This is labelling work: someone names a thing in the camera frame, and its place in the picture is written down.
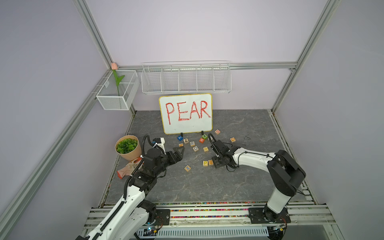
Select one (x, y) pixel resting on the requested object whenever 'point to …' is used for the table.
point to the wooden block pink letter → (217, 131)
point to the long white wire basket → (186, 77)
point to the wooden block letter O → (195, 148)
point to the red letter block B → (201, 140)
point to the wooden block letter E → (210, 162)
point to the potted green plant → (129, 147)
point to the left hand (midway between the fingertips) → (179, 151)
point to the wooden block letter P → (205, 163)
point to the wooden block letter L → (186, 140)
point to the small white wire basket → (119, 90)
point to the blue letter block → (180, 138)
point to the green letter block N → (204, 136)
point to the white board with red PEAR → (187, 113)
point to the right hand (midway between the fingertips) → (218, 159)
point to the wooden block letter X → (187, 168)
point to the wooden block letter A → (180, 145)
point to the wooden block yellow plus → (205, 149)
